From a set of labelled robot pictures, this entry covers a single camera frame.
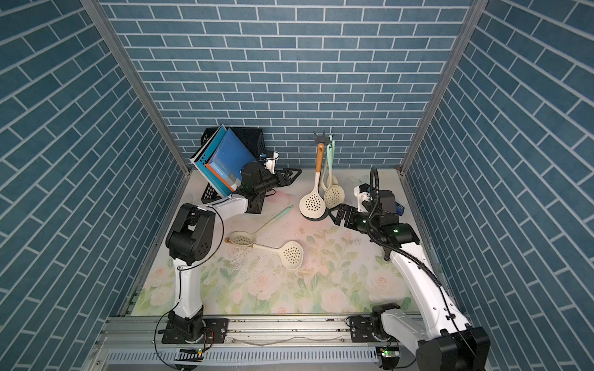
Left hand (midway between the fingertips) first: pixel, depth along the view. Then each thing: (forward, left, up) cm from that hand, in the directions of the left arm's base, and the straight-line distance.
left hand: (301, 173), depth 90 cm
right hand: (-21, -14, +2) cm, 25 cm away
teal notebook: (+2, +37, +7) cm, 38 cm away
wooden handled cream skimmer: (-25, +4, -19) cm, 32 cm away
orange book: (-3, +31, +1) cm, 31 cm away
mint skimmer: (-5, -13, -8) cm, 16 cm away
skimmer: (-6, -10, +12) cm, 16 cm away
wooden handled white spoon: (-8, -5, -11) cm, 14 cm away
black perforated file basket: (+22, +22, -1) cm, 31 cm away
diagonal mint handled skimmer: (-18, +23, -20) cm, 35 cm away
